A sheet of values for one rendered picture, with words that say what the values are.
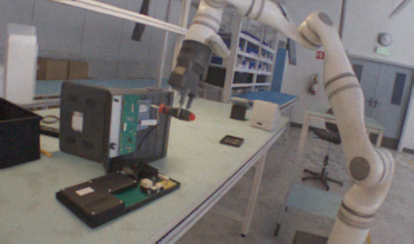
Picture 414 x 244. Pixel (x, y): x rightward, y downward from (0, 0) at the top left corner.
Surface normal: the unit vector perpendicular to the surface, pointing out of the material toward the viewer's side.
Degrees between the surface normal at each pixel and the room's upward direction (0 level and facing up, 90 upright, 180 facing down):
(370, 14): 90
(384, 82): 90
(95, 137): 90
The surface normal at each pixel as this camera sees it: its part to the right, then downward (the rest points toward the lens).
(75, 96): -0.16, 0.14
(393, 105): -0.43, 0.08
